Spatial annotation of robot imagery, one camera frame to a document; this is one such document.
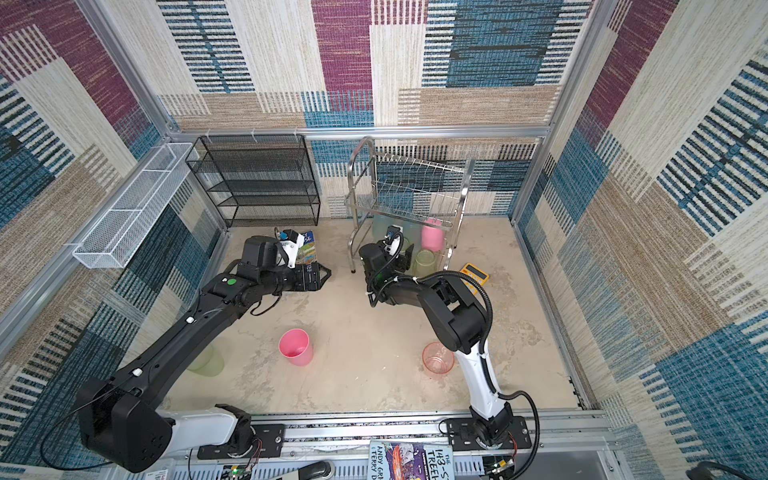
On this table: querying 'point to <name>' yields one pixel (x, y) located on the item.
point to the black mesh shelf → (259, 180)
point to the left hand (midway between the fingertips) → (318, 268)
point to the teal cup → (380, 226)
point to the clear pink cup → (437, 358)
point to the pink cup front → (295, 345)
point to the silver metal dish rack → (403, 187)
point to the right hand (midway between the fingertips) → (401, 244)
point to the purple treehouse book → (400, 460)
